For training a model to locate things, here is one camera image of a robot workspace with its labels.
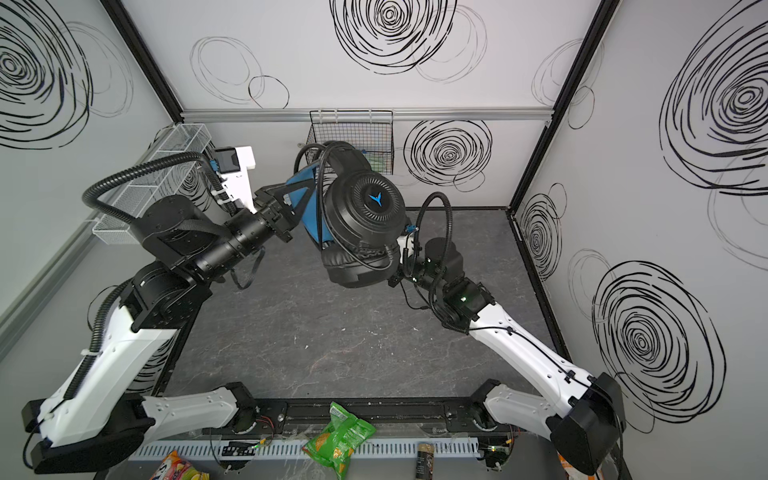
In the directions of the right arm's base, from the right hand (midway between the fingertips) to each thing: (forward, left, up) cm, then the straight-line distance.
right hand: (370, 247), depth 67 cm
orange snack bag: (-38, -44, -29) cm, 65 cm away
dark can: (-37, -13, -29) cm, 49 cm away
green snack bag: (-33, +6, -27) cm, 43 cm away
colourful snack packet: (-39, +43, -29) cm, 65 cm away
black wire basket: (+47, +3, +1) cm, 47 cm away
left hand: (-6, +7, +23) cm, 25 cm away
